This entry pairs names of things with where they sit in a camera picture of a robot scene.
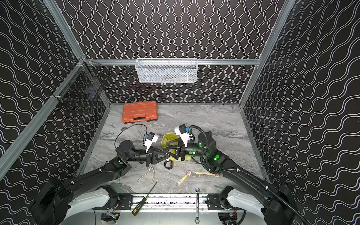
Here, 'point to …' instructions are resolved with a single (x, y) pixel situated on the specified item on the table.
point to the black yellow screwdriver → (140, 204)
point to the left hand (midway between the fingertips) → (170, 161)
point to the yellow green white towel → (169, 137)
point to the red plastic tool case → (139, 111)
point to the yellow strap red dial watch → (188, 173)
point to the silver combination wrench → (197, 219)
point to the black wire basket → (84, 81)
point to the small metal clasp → (124, 128)
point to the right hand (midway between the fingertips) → (165, 146)
